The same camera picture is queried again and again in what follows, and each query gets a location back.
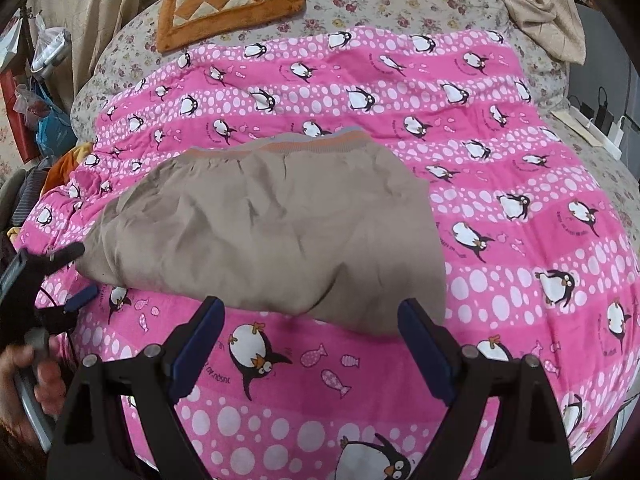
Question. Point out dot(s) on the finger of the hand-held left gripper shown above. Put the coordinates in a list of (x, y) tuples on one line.
[(82, 299), (62, 256)]

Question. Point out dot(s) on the blue plastic bag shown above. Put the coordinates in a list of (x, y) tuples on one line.
[(52, 127)]

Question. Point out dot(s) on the white power strip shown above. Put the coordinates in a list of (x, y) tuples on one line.
[(607, 146)]

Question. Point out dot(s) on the orange checkered cushion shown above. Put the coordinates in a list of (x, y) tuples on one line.
[(225, 0)]

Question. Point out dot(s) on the black charger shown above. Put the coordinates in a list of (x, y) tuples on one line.
[(604, 110)]

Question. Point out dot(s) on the orange cloth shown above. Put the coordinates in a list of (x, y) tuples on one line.
[(65, 165)]

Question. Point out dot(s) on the khaki pants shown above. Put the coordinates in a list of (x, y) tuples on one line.
[(275, 230)]

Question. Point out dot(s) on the tan cardboard strip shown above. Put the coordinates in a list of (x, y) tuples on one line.
[(575, 122)]

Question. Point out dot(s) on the red bag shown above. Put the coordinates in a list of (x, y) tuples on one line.
[(15, 120)]

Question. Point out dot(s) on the grey striped cloth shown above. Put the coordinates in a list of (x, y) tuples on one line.
[(25, 195)]

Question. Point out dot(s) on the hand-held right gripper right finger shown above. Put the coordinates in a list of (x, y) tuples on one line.
[(425, 350)]

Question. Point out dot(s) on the beige curtain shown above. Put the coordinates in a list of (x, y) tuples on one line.
[(85, 10)]

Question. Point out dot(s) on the person's left hand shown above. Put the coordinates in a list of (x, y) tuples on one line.
[(52, 385)]

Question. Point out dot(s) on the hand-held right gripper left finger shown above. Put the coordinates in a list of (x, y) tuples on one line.
[(197, 350)]

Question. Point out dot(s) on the white charger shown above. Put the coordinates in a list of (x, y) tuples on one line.
[(619, 132)]

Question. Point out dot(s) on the beige crumpled cloth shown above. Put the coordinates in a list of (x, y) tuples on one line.
[(540, 15)]

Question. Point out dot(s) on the white plastic bag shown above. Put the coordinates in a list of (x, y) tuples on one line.
[(50, 42)]

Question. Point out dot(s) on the pink penguin printed blanket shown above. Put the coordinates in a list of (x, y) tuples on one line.
[(500, 285)]

